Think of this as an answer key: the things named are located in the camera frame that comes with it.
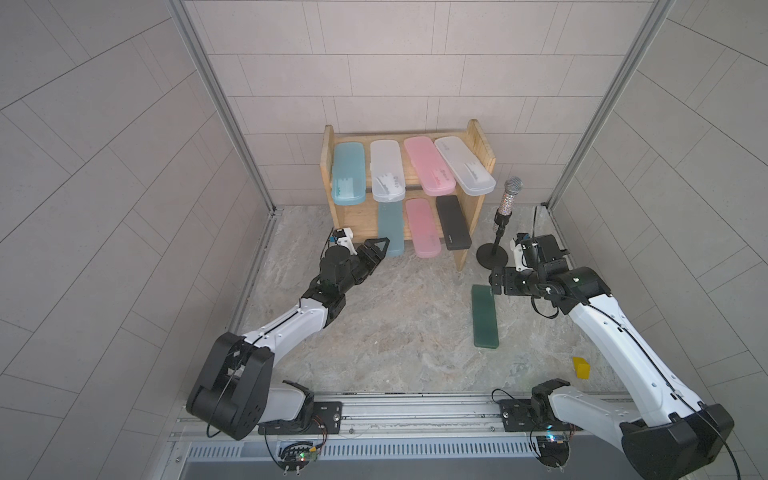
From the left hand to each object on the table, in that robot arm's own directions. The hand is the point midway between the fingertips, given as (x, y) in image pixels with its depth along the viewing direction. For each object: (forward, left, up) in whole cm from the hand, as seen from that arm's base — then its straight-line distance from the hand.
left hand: (393, 244), depth 80 cm
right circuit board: (-44, -38, -21) cm, 61 cm away
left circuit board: (-45, +22, -22) cm, 54 cm away
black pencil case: (+7, -17, +1) cm, 18 cm away
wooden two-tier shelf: (+8, +10, 0) cm, 13 cm away
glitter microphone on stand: (+9, -34, -18) cm, 40 cm away
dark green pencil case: (-13, -27, -18) cm, 35 cm away
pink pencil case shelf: (+5, -8, +1) cm, 10 cm away
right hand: (-9, -29, -2) cm, 30 cm away
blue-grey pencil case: (+7, +1, 0) cm, 7 cm away
